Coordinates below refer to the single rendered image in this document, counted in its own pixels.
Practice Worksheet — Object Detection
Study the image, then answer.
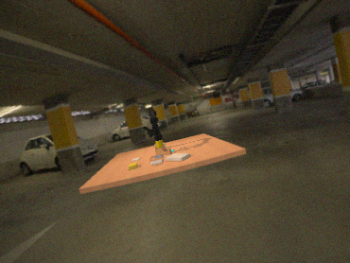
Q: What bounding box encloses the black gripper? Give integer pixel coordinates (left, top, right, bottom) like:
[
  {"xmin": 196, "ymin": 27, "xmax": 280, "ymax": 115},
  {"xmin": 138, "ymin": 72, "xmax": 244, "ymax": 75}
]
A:
[{"xmin": 153, "ymin": 129, "xmax": 161, "ymax": 141}]

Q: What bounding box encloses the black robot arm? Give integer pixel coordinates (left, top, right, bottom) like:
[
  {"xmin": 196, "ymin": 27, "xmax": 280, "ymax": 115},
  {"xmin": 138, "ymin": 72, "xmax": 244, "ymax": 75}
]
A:
[{"xmin": 149, "ymin": 110, "xmax": 159, "ymax": 138}]

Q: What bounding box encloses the yellow rectangular block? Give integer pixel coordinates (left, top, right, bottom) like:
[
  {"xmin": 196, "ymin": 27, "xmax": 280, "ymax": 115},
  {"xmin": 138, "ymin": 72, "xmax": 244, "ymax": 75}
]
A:
[{"xmin": 128, "ymin": 162, "xmax": 138, "ymax": 170}]

